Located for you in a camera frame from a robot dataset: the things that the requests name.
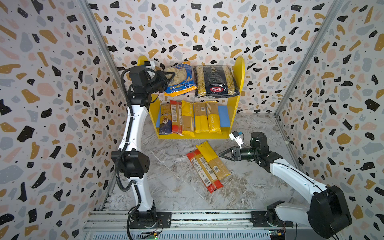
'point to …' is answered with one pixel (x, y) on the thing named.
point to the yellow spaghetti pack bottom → (213, 118)
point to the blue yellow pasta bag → (165, 119)
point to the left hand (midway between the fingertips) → (176, 69)
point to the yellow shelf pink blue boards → (227, 112)
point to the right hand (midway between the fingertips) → (220, 155)
